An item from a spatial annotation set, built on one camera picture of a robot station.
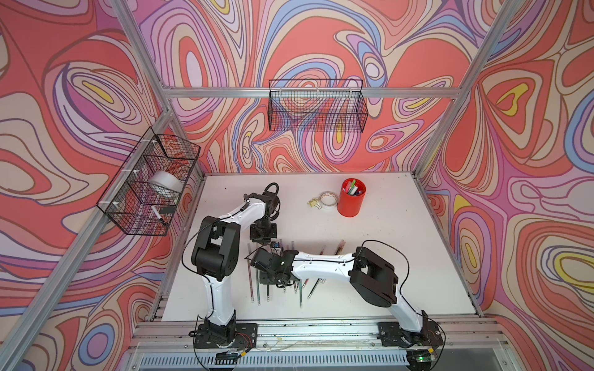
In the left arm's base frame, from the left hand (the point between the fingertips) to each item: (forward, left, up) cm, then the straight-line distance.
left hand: (269, 243), depth 93 cm
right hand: (-15, 0, -3) cm, 16 cm away
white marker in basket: (-2, +34, +24) cm, 42 cm away
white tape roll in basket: (+6, +31, +30) cm, 44 cm away
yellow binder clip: (+21, -19, 0) cm, 29 cm away
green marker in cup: (+23, -35, +12) cm, 44 cm away
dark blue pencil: (-20, -1, +1) cm, 20 cm away
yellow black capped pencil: (0, -30, 0) cm, 30 cm away
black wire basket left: (+6, +42, +24) cm, 49 cm away
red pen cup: (+19, -35, +7) cm, 40 cm away
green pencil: (-19, +3, -2) cm, 19 cm away
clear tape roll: (+23, -26, 0) cm, 35 cm away
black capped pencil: (-17, -17, -3) cm, 25 cm away
